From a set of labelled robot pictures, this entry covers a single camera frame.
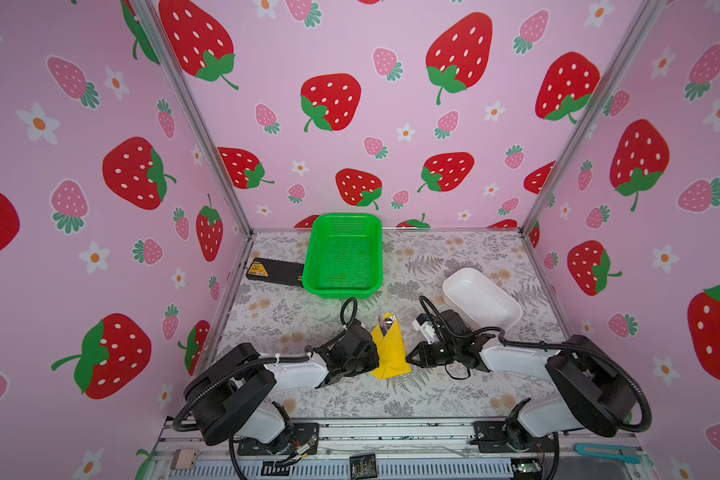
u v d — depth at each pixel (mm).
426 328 829
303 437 740
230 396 434
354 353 692
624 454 711
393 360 867
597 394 435
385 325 929
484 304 994
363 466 687
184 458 692
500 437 732
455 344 700
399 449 731
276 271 1074
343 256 1131
